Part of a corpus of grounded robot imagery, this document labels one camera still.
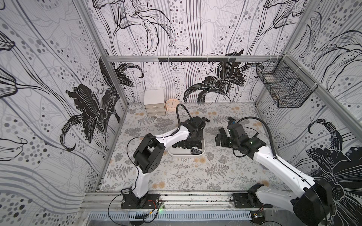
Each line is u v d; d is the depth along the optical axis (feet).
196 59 2.92
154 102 3.32
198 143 3.05
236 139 1.93
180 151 3.04
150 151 1.73
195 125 2.34
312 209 1.48
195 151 2.93
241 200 2.35
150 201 2.40
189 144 3.04
